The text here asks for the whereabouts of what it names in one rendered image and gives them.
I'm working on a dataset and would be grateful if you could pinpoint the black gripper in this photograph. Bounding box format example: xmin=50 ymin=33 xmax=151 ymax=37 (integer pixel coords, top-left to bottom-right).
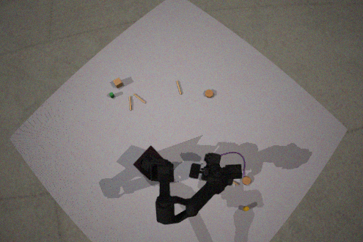
xmin=189 ymin=163 xmax=233 ymax=186

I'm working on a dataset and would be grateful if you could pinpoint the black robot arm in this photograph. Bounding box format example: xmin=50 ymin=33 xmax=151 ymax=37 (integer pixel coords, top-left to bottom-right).
xmin=138 ymin=153 xmax=243 ymax=224

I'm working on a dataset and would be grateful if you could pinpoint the small wooden block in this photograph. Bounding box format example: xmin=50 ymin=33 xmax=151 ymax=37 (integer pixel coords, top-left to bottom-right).
xmin=113 ymin=78 xmax=123 ymax=88

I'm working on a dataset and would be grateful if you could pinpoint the tan round disc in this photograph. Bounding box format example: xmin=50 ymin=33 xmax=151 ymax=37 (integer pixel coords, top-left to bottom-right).
xmin=205 ymin=89 xmax=213 ymax=98

